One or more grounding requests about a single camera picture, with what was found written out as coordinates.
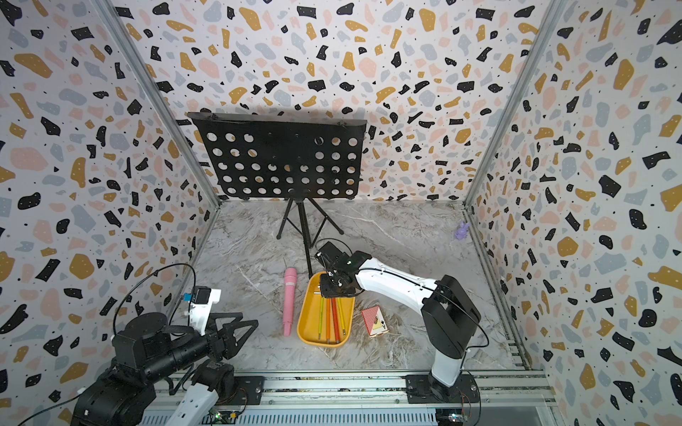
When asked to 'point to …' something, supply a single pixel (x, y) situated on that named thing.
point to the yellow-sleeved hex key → (341, 316)
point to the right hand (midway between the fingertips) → (325, 293)
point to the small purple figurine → (463, 231)
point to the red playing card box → (375, 321)
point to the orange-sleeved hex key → (328, 315)
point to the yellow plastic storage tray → (325, 321)
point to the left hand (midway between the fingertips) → (250, 320)
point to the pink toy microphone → (290, 274)
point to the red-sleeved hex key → (335, 319)
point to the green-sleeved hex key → (321, 318)
